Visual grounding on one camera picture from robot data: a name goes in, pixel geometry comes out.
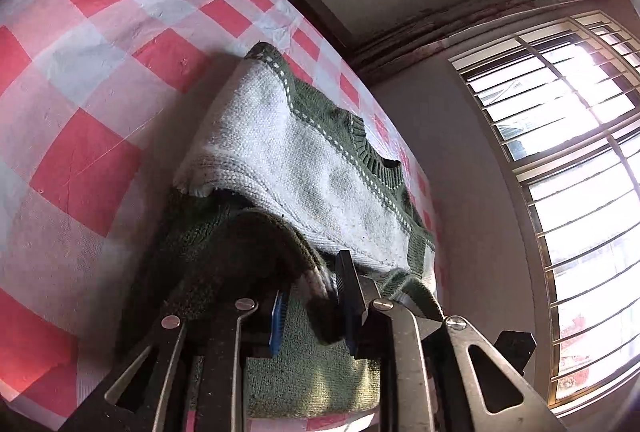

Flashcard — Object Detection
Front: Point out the red and white checkered sheet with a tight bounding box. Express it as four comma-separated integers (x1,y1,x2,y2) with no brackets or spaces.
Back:
0,0,451,432

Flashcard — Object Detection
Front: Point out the wooden nightstand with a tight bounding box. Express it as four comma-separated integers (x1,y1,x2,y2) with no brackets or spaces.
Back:
285,0,362,59

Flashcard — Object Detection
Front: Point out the pink floral curtain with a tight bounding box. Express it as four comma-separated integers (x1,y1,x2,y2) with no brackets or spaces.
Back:
350,0,617,86

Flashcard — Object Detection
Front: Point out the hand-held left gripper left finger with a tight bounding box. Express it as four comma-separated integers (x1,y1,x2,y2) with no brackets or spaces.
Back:
65,289,291,432

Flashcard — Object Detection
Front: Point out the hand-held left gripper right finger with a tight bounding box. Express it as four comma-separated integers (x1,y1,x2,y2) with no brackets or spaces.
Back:
334,250,567,432

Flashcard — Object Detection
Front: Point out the black wall socket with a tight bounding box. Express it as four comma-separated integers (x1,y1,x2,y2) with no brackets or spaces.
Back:
494,331,537,379

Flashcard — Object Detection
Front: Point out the green and white knit sweater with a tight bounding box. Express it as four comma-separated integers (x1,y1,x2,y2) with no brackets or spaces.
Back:
115,41,447,419

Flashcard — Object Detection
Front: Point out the barred window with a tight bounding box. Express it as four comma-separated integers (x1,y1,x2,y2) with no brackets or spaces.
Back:
446,9,640,419

